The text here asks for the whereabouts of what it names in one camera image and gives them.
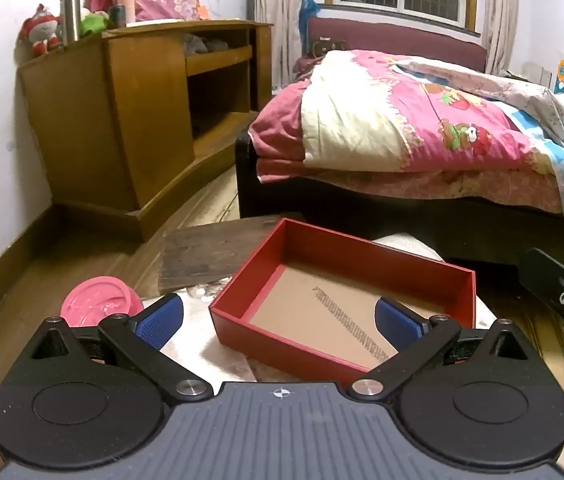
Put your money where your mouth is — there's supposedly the white plastic table cover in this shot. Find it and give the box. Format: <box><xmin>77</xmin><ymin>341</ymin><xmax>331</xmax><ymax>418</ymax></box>
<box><xmin>160</xmin><ymin>233</ymin><xmax>495</xmax><ymax>393</ymax></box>

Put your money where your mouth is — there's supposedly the pink lidded drink cup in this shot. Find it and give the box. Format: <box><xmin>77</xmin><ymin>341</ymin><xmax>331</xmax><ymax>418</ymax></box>
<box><xmin>60</xmin><ymin>276</ymin><xmax>143</xmax><ymax>327</ymax></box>

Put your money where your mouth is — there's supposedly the dark wooden board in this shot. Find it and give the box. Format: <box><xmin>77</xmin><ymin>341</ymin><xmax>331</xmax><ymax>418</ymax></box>
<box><xmin>158</xmin><ymin>216</ymin><xmax>282</xmax><ymax>294</ymax></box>

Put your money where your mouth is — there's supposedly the red cardboard box tray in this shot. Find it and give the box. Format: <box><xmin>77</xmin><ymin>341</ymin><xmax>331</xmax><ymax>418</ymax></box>
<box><xmin>210</xmin><ymin>219</ymin><xmax>476</xmax><ymax>384</ymax></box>

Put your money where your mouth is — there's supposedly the floral grey bedsheet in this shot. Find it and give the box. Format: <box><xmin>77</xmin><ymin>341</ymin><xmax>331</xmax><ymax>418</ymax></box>
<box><xmin>397</xmin><ymin>56</ymin><xmax>564</xmax><ymax>145</ymax></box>

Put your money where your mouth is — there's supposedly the wooden TV cabinet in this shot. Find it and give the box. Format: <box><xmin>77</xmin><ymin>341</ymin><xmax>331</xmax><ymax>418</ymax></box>
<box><xmin>17</xmin><ymin>20</ymin><xmax>272</xmax><ymax>240</ymax></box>

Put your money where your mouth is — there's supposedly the pink strawberry quilt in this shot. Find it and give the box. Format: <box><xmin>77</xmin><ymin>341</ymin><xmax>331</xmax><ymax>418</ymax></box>
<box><xmin>248</xmin><ymin>50</ymin><xmax>562</xmax><ymax>215</ymax></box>

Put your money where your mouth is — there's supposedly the right beige curtain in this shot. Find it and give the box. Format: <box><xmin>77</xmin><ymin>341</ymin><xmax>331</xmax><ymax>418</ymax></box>
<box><xmin>482</xmin><ymin>0</ymin><xmax>519</xmax><ymax>75</ymax></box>

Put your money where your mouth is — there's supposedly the beige curtain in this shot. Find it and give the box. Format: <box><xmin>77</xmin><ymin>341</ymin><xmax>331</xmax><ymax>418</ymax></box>
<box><xmin>482</xmin><ymin>0</ymin><xmax>519</xmax><ymax>75</ymax></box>
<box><xmin>248</xmin><ymin>0</ymin><xmax>301</xmax><ymax>93</ymax></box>

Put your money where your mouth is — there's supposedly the green plush toy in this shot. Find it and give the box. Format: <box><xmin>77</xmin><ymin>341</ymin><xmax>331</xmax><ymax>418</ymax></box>
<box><xmin>80</xmin><ymin>11</ymin><xmax>108</xmax><ymax>38</ymax></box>

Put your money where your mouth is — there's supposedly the red santa plush doll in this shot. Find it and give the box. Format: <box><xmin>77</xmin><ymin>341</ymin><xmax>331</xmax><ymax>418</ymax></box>
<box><xmin>18</xmin><ymin>3</ymin><xmax>60</xmax><ymax>58</ymax></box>

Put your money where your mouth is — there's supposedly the dark small jar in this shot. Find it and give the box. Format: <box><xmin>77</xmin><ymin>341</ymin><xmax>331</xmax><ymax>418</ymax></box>
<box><xmin>107</xmin><ymin>4</ymin><xmax>127</xmax><ymax>29</ymax></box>

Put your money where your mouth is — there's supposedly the stainless steel thermos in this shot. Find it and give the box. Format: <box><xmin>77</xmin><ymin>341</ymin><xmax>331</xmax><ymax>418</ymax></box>
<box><xmin>60</xmin><ymin>0</ymin><xmax>81</xmax><ymax>47</ymax></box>

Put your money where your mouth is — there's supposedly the pink candle cylinder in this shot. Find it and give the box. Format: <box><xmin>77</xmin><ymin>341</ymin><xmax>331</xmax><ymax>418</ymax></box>
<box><xmin>117</xmin><ymin>0</ymin><xmax>136</xmax><ymax>24</ymax></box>

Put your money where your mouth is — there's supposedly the blue plastic bag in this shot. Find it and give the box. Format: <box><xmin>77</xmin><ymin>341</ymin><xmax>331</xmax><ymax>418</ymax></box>
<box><xmin>298</xmin><ymin>0</ymin><xmax>320</xmax><ymax>53</ymax></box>

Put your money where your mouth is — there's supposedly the left beige curtain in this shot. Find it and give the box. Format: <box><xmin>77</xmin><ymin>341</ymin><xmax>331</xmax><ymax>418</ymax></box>
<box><xmin>248</xmin><ymin>0</ymin><xmax>301</xmax><ymax>93</ymax></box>

